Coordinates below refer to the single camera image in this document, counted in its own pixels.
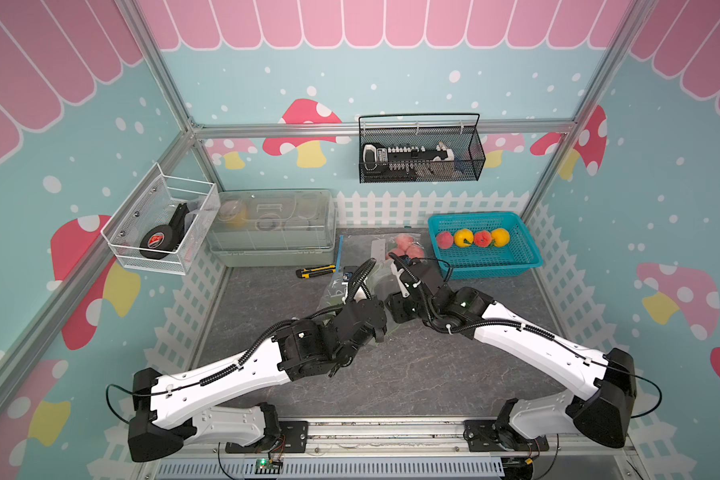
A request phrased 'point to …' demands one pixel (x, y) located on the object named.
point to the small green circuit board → (267, 466)
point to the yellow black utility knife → (306, 273)
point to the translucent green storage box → (274, 228)
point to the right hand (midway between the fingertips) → (390, 300)
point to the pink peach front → (445, 240)
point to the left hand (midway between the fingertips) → (378, 304)
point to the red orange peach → (482, 239)
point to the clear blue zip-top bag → (353, 248)
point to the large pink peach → (397, 251)
